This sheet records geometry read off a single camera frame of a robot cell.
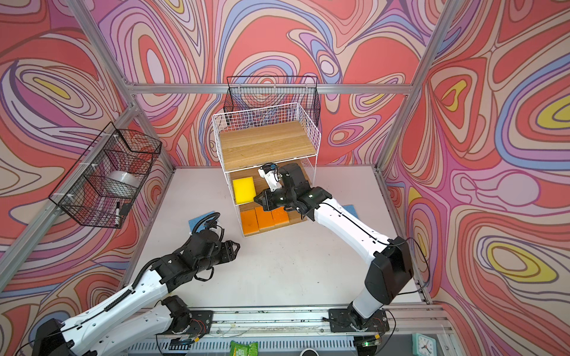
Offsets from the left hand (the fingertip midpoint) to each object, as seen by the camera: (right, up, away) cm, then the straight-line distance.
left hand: (239, 246), depth 79 cm
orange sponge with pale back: (+1, +6, +17) cm, 18 cm away
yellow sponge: (+3, +20, -5) cm, 21 cm away
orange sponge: (+7, +8, +17) cm, 20 cm away
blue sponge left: (-25, +6, +20) cm, 32 cm away
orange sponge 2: (+14, +9, +18) cm, 25 cm away
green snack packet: (+2, -29, -11) cm, 31 cm away
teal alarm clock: (+60, -28, -11) cm, 67 cm away
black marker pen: (-39, +12, -7) cm, 41 cm away
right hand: (+7, +16, -4) cm, 18 cm away
